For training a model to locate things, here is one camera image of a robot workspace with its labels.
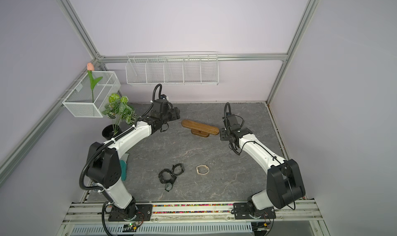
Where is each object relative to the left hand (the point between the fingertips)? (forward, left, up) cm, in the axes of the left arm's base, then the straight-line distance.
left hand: (175, 111), depth 90 cm
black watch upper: (-25, +1, -18) cm, 31 cm away
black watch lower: (-31, +7, -19) cm, 37 cm away
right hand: (-12, -29, -6) cm, 32 cm away
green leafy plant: (-4, +28, +9) cm, 30 cm away
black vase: (-7, +37, -5) cm, 38 cm away
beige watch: (-27, -14, -18) cm, 35 cm away
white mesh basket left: (+7, +47, +9) cm, 48 cm away
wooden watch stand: (-6, -14, -13) cm, 20 cm away
